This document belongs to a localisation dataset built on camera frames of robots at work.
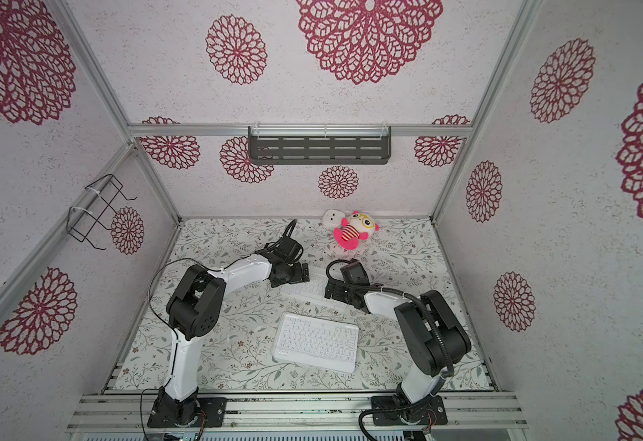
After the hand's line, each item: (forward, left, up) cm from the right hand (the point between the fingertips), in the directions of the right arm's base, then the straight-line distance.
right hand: (332, 287), depth 96 cm
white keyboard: (-19, +5, 0) cm, 20 cm away
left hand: (+4, +11, -2) cm, 12 cm away
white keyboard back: (0, +7, -2) cm, 7 cm away
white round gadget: (+33, 0, 0) cm, 33 cm away
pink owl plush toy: (+26, -10, +3) cm, 28 cm away
